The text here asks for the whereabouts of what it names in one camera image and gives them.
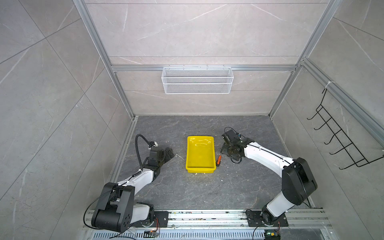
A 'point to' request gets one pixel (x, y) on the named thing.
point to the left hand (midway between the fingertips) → (167, 148)
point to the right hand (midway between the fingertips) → (225, 150)
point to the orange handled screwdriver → (218, 160)
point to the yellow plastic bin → (200, 155)
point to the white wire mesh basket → (195, 80)
